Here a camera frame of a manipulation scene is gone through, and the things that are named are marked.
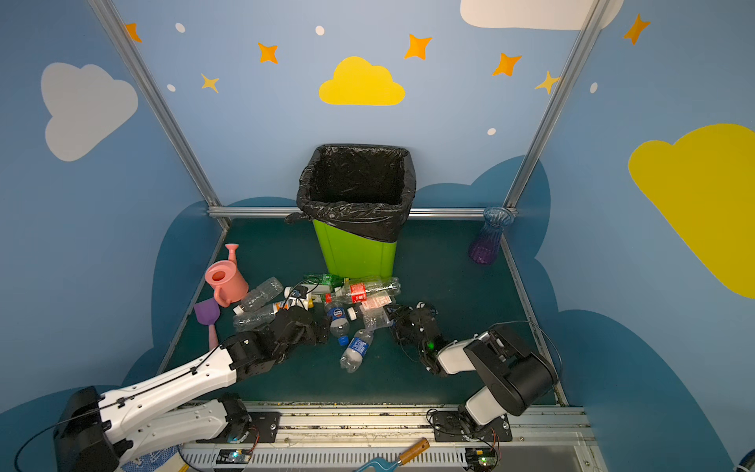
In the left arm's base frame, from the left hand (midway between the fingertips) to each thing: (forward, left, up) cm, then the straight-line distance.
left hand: (321, 318), depth 80 cm
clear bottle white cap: (+13, +25, -11) cm, 30 cm away
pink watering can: (+13, +31, -4) cm, 34 cm away
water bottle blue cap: (-6, -10, -8) cm, 14 cm away
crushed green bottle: (+20, +3, -11) cm, 23 cm away
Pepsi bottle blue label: (+4, -4, -11) cm, 12 cm away
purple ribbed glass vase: (+32, -54, -6) cm, 63 cm away
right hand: (+6, -18, -7) cm, 20 cm away
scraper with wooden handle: (-32, -17, -14) cm, 39 cm away
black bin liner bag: (+45, -9, +10) cm, 47 cm away
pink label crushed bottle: (+10, -14, -9) cm, 20 cm away
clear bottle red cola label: (+11, -9, -5) cm, 15 cm away
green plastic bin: (+22, -8, 0) cm, 23 cm away
